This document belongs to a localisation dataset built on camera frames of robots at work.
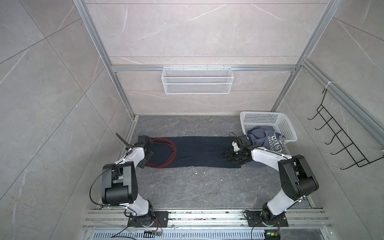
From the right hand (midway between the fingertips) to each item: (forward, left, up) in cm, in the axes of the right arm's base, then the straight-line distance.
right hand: (226, 156), depth 94 cm
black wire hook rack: (-13, -46, +30) cm, 57 cm away
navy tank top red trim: (+2, +23, +3) cm, 23 cm away
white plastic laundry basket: (+28, -43, +3) cm, 52 cm away
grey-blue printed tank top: (+7, -24, +11) cm, 27 cm away
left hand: (+1, +52, +3) cm, 52 cm away
